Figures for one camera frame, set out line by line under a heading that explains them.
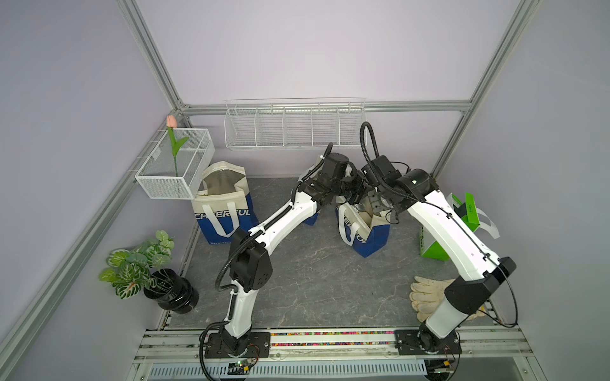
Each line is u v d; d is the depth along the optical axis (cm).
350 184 68
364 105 92
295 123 99
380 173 54
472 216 72
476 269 42
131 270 63
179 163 81
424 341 67
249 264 50
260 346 74
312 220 101
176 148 84
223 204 81
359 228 77
